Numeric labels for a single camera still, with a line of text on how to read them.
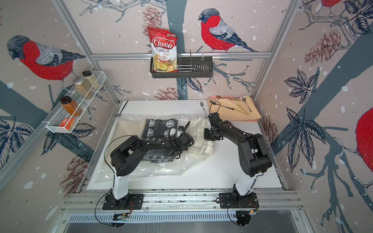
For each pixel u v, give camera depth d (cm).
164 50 78
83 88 75
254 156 48
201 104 118
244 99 121
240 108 115
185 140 75
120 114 111
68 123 65
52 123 65
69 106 66
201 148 87
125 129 97
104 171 83
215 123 76
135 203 73
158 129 98
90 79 80
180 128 85
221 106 118
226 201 72
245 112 113
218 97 122
